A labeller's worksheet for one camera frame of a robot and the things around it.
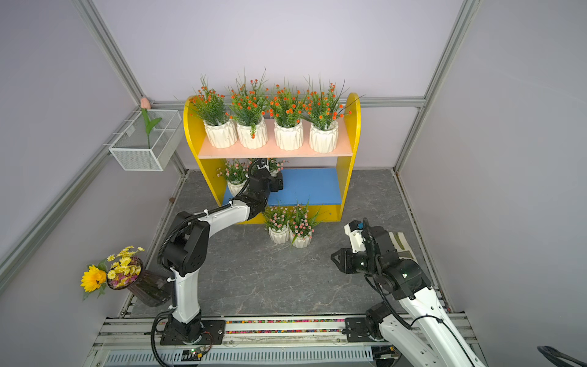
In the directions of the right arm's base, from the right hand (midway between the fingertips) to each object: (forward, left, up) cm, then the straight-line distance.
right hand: (336, 255), depth 72 cm
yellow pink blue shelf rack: (+35, +4, -3) cm, 36 cm away
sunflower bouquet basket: (-6, +60, +6) cm, 61 cm away
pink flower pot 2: (+15, +20, -4) cm, 25 cm away
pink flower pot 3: (+14, +11, -3) cm, 18 cm away
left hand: (+37, +23, 0) cm, 43 cm away
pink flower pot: (+27, +34, +10) cm, 45 cm away
